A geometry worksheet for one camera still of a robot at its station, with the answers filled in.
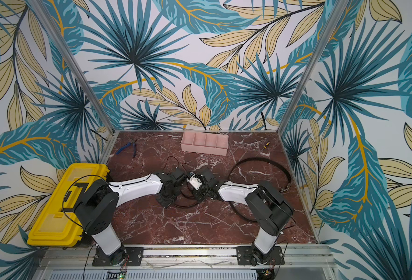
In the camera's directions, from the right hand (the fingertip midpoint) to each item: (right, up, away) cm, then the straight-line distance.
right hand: (194, 189), depth 91 cm
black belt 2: (+51, +4, +4) cm, 51 cm away
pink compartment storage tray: (+7, +25, +25) cm, 36 cm away
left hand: (-10, -5, -4) cm, 12 cm away
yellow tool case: (-49, -7, -26) cm, 56 cm away
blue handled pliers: (-44, +24, +19) cm, 53 cm away
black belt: (-5, +9, -18) cm, 21 cm away
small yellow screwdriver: (+45, +24, +22) cm, 56 cm away
